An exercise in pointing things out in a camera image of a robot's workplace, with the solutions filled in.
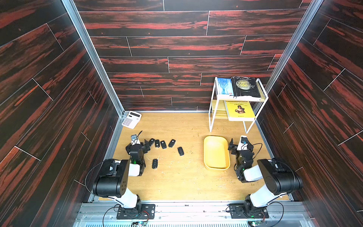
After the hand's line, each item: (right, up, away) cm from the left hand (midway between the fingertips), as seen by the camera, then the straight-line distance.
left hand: (139, 141), depth 94 cm
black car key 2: (+11, -2, +7) cm, 13 cm away
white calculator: (-11, +15, +19) cm, 26 cm away
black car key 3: (+16, -3, +5) cm, 17 cm away
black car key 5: (+28, -7, +2) cm, 29 cm away
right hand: (+69, +1, -4) cm, 69 cm away
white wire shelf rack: (+49, +26, -12) cm, 57 cm away
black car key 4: (+22, -2, +7) cm, 23 cm away
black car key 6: (+11, -14, -4) cm, 19 cm away
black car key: (+7, -1, +8) cm, 10 cm away
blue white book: (+57, +36, -6) cm, 67 cm away
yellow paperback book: (+69, +20, +1) cm, 71 cm away
